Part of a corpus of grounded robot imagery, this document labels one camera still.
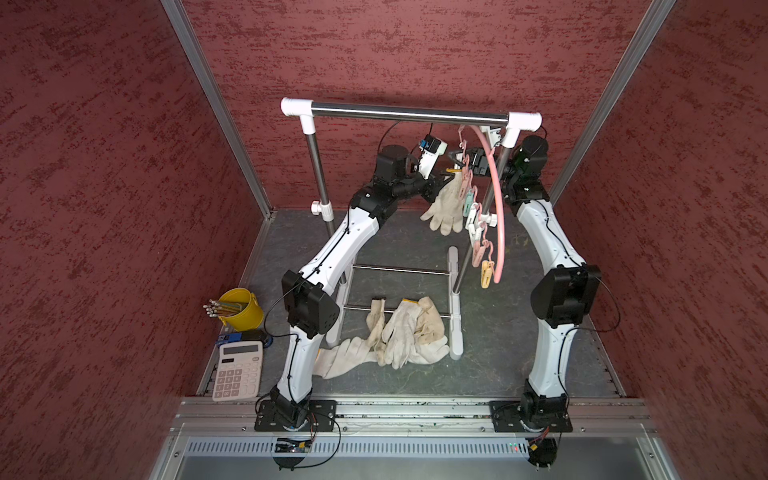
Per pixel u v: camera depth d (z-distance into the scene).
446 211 0.80
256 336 0.84
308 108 0.49
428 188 0.68
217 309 0.74
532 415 0.67
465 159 0.72
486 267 0.59
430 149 0.63
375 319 0.89
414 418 0.76
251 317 0.83
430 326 0.87
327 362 0.81
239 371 0.79
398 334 0.85
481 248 0.60
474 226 0.64
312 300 0.50
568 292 0.54
